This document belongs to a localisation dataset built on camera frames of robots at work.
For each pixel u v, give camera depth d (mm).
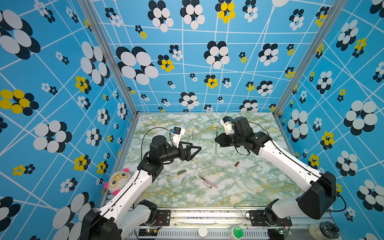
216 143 774
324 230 618
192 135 1066
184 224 722
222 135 680
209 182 847
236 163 930
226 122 698
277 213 616
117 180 786
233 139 652
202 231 645
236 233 628
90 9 696
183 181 860
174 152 647
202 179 861
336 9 683
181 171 894
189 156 627
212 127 1092
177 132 652
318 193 396
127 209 450
